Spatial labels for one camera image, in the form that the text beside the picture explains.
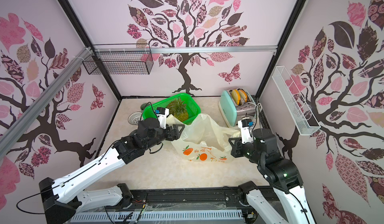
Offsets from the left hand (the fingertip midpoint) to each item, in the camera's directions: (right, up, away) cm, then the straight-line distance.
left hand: (178, 128), depth 70 cm
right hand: (+23, -6, -6) cm, 25 cm away
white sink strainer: (-36, +4, +35) cm, 50 cm away
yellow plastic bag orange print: (+13, -9, +16) cm, 22 cm away
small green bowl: (-29, +13, +37) cm, 49 cm away
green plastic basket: (+6, +10, +34) cm, 36 cm away
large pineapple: (-3, +10, +21) cm, 23 cm away
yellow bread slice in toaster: (+34, +18, +24) cm, 46 cm away
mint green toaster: (+33, +14, +22) cm, 42 cm away
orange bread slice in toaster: (+39, +21, +26) cm, 51 cm away
